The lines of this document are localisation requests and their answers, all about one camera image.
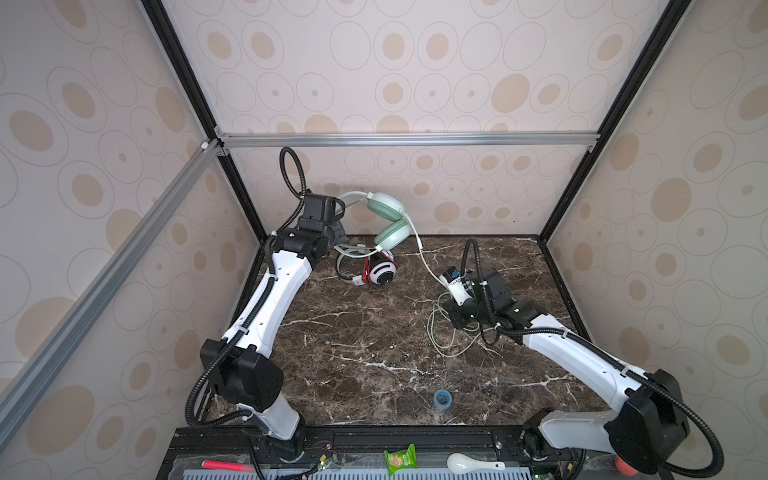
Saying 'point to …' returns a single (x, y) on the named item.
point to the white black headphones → (383, 270)
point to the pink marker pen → (217, 464)
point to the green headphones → (394, 229)
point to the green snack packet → (401, 460)
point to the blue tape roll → (443, 399)
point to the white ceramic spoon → (460, 464)
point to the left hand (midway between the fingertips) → (339, 221)
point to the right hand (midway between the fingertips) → (447, 303)
